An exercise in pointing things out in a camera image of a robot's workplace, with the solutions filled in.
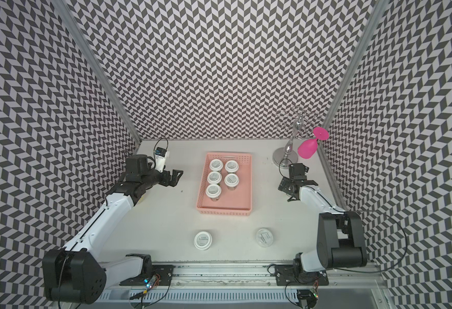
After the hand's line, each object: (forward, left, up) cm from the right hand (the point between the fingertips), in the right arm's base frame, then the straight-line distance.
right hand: (292, 191), depth 91 cm
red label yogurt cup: (+14, +30, +2) cm, 33 cm away
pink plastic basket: (-3, +26, -5) cm, 27 cm away
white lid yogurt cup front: (-22, +40, +2) cm, 46 cm away
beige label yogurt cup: (+15, +38, +3) cm, 40 cm away
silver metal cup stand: (+23, 0, -2) cm, 24 cm away
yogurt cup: (+5, +29, +2) cm, 30 cm away
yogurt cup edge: (-1, +38, +2) cm, 38 cm away
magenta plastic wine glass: (+16, -8, +13) cm, 22 cm away
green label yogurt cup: (+7, +38, +3) cm, 38 cm away
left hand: (+3, +55, +14) cm, 57 cm away
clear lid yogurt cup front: (-21, +15, -1) cm, 26 cm away
